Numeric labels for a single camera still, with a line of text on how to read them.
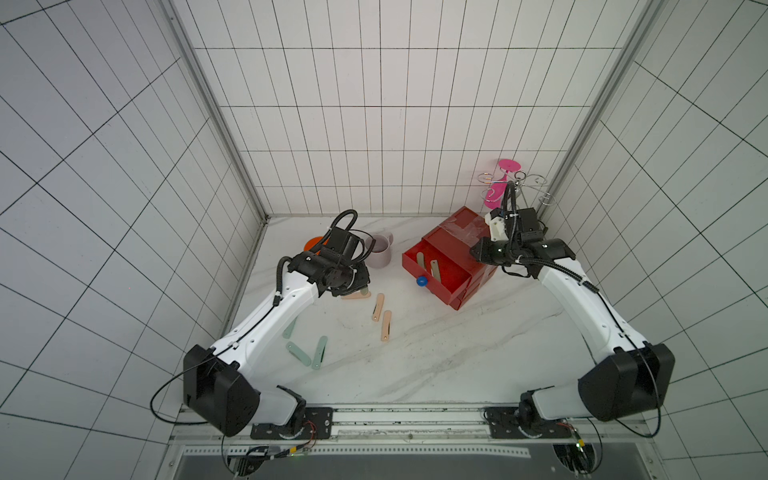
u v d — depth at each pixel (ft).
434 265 2.80
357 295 2.37
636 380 1.31
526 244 1.93
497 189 3.47
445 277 2.72
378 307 3.06
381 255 3.27
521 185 2.88
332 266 1.82
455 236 2.80
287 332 2.90
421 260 2.86
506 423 2.38
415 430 2.39
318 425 2.39
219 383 1.26
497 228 2.37
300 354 2.75
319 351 2.78
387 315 3.04
